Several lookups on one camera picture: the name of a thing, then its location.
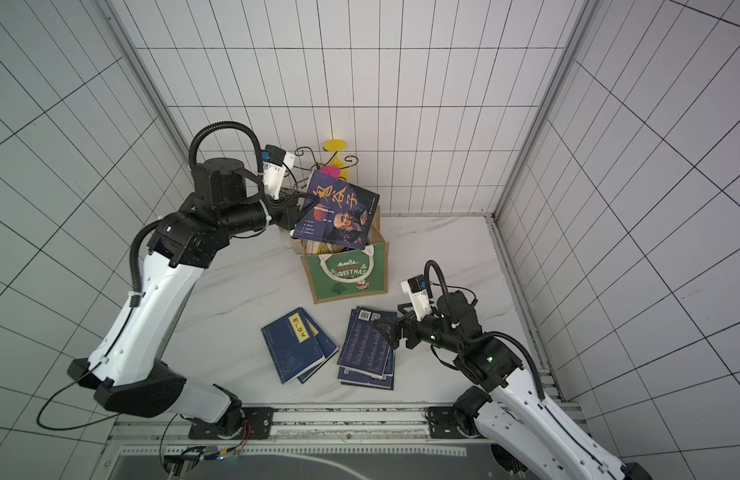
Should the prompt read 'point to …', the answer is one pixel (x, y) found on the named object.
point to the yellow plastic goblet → (337, 145)
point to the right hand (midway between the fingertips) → (387, 308)
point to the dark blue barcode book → (349, 376)
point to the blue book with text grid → (366, 349)
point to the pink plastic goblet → (331, 171)
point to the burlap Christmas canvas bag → (336, 272)
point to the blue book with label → (293, 345)
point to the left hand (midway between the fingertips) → (313, 207)
